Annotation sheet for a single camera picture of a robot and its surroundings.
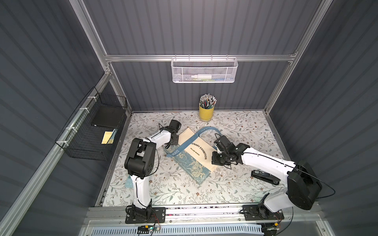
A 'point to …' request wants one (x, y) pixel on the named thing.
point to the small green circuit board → (145, 229)
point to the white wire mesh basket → (204, 70)
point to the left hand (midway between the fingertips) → (172, 140)
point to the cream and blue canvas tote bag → (193, 154)
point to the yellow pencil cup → (205, 115)
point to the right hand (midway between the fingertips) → (212, 162)
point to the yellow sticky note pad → (108, 137)
